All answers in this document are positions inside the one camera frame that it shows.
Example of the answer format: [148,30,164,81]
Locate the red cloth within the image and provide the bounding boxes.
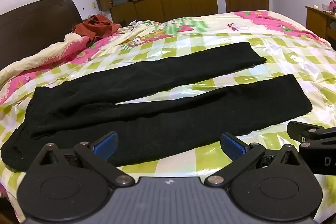
[73,14,121,47]

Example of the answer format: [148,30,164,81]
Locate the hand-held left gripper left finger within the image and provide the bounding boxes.
[28,131,135,187]

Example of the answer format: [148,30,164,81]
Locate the black pants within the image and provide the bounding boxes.
[0,42,313,171]

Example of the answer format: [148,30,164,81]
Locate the dark brown headboard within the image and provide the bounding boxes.
[0,0,84,71]

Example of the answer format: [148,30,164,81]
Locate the pink item on desk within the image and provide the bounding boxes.
[321,0,336,14]

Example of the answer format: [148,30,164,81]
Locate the checked printed blanket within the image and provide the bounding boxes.
[0,10,336,223]

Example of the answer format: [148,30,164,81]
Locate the wooden desk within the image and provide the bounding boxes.
[305,5,336,49]

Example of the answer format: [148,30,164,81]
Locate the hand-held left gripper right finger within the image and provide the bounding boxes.
[204,132,313,187]

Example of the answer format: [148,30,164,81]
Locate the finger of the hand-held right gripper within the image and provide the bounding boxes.
[287,121,336,146]
[299,135,336,175]

